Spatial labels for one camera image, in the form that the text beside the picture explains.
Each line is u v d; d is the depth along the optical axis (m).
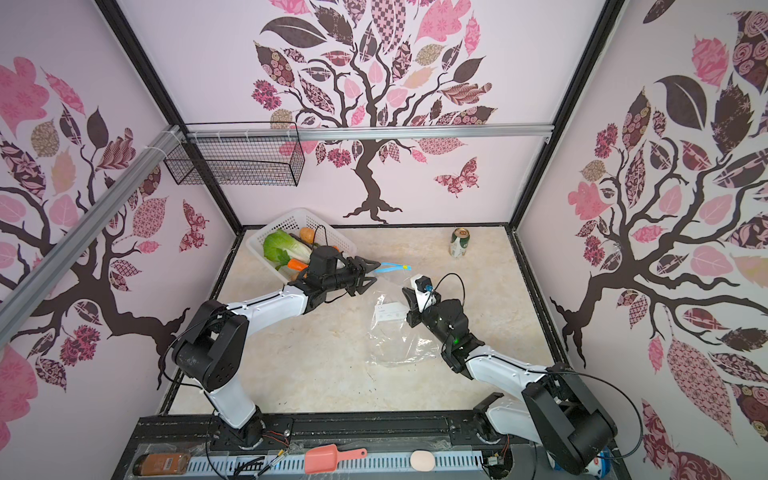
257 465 0.72
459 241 1.03
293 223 1.14
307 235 1.10
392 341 0.88
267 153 0.95
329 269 0.72
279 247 1.01
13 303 0.50
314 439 0.73
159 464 0.66
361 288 0.82
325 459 0.70
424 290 0.68
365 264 0.81
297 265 1.00
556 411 0.42
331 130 0.92
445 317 0.63
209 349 0.47
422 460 0.68
